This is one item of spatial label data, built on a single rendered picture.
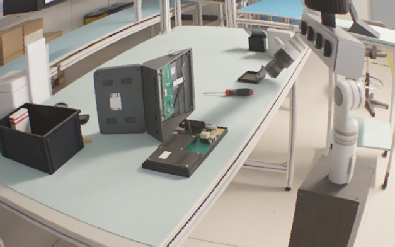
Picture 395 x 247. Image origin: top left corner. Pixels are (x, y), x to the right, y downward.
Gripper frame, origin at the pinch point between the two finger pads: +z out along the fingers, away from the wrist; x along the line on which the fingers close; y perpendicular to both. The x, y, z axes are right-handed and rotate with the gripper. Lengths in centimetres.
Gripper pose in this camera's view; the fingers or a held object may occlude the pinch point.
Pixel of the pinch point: (254, 79)
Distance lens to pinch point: 170.1
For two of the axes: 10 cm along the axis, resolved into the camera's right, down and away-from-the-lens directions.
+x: 0.0, -4.1, 9.1
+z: -6.7, 6.8, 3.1
